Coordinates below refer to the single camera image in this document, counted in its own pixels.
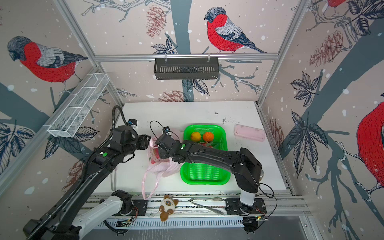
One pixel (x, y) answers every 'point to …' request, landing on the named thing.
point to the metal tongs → (215, 199)
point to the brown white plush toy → (167, 206)
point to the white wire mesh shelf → (77, 106)
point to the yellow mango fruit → (196, 136)
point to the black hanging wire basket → (186, 68)
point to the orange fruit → (208, 136)
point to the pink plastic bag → (166, 167)
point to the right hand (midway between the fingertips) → (163, 149)
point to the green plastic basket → (192, 173)
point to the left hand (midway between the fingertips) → (146, 137)
